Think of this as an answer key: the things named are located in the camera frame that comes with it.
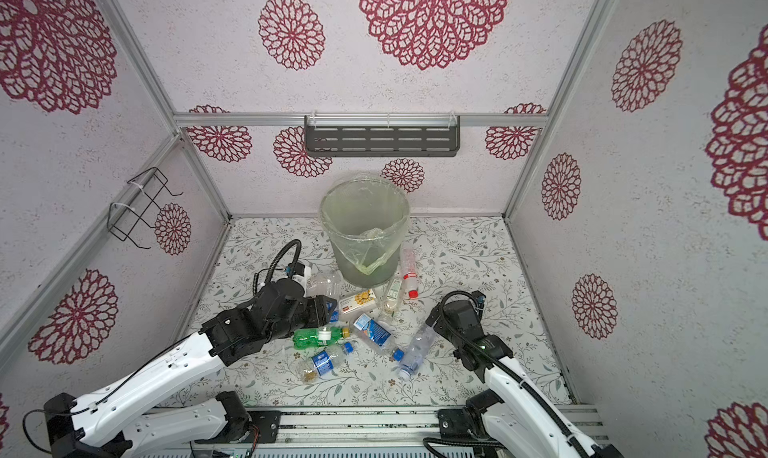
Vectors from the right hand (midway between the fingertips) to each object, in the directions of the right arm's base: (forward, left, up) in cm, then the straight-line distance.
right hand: (442, 314), depth 83 cm
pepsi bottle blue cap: (-13, +32, -4) cm, 34 cm away
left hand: (-5, +30, +10) cm, 32 cm away
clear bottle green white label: (+7, +14, -6) cm, 17 cm away
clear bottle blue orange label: (-5, +18, -3) cm, 19 cm away
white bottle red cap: (+19, +9, -5) cm, 22 cm away
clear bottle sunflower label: (+5, +25, -3) cm, 25 cm away
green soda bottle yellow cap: (-7, +37, -4) cm, 38 cm away
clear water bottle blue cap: (-7, +7, -10) cm, 14 cm away
